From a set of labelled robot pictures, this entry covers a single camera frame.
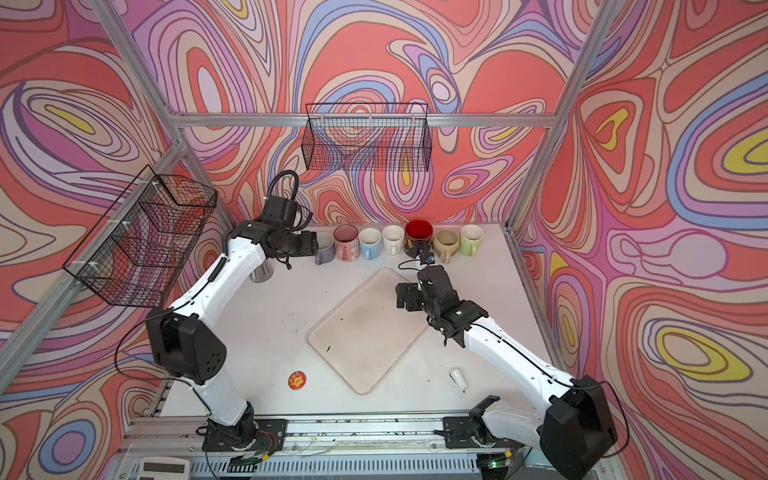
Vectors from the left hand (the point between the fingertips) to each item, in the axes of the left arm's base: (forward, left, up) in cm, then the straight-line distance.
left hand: (311, 243), depth 86 cm
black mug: (+14, -33, -12) cm, 38 cm away
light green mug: (+13, -52, -13) cm, 55 cm away
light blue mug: (+10, -16, -12) cm, 23 cm away
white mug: (+13, -24, -13) cm, 31 cm away
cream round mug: (+12, -43, -14) cm, 47 cm away
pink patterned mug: (+10, -8, -11) cm, 18 cm away
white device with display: (-52, +29, -18) cm, 62 cm away
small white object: (-33, -41, -20) cm, 56 cm away
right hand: (-13, -30, -6) cm, 33 cm away
